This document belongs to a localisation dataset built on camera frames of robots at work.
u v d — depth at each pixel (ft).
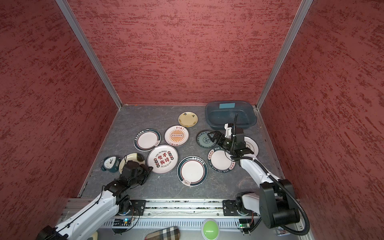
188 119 3.64
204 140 3.28
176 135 3.37
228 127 2.62
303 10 2.38
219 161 3.07
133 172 2.21
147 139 3.30
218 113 3.86
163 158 3.01
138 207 2.44
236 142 2.16
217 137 2.52
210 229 2.23
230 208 2.42
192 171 2.81
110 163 2.80
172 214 2.40
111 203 1.89
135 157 3.01
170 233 2.14
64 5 2.30
